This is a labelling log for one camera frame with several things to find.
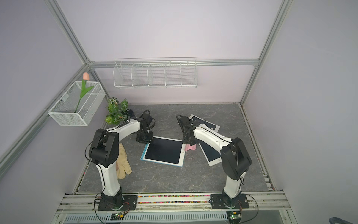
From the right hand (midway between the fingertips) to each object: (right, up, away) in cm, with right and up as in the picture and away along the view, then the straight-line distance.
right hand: (189, 140), depth 90 cm
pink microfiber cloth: (-1, -4, -5) cm, 6 cm away
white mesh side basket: (-66, +18, -18) cm, 71 cm away
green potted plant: (-45, +17, -4) cm, 48 cm away
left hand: (-28, -3, +6) cm, 29 cm away
